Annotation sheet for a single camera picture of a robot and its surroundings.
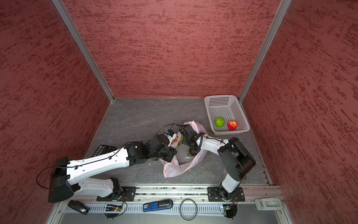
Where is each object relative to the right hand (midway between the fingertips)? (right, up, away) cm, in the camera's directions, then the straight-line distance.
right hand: (187, 142), depth 93 cm
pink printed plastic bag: (-3, -10, -7) cm, 13 cm away
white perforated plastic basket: (+39, +10, +5) cm, 41 cm away
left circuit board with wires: (-40, -30, -21) cm, 54 cm away
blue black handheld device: (-17, -25, -26) cm, 40 cm away
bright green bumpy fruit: (+23, +14, +5) cm, 27 cm away
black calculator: (-56, -3, -3) cm, 56 cm away
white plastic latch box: (+41, -26, -23) cm, 54 cm away
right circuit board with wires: (+22, -31, -22) cm, 44 cm away
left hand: (-7, -2, -20) cm, 22 cm away
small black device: (-56, -27, -25) cm, 66 cm away
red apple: (+32, +12, +4) cm, 35 cm away
